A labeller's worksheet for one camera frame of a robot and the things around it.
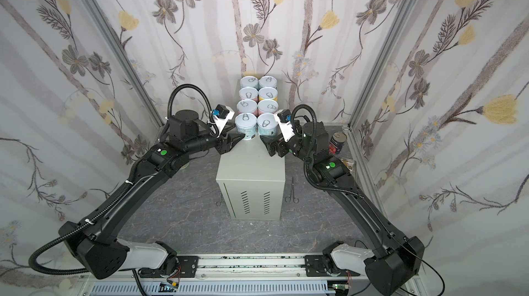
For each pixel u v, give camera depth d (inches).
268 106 28.2
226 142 23.3
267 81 32.1
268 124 26.0
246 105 28.2
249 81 32.0
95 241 15.2
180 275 28.3
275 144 23.4
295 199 35.8
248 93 30.0
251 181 23.6
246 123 26.1
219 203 35.7
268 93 30.1
